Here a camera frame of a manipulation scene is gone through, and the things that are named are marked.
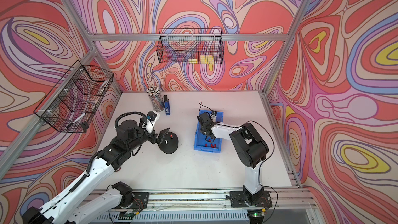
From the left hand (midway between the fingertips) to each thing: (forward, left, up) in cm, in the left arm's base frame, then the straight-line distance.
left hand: (162, 124), depth 74 cm
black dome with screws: (-3, -2, -14) cm, 14 cm away
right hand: (+10, -23, -24) cm, 35 cm away
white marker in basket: (+4, +40, +2) cm, 40 cm away
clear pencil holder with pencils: (+26, +10, -11) cm, 30 cm away
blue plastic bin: (+1, -22, -23) cm, 32 cm away
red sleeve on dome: (0, -3, -11) cm, 12 cm away
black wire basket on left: (+9, +48, +4) cm, 48 cm away
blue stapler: (+27, +5, -20) cm, 34 cm away
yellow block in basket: (+39, -22, +11) cm, 46 cm away
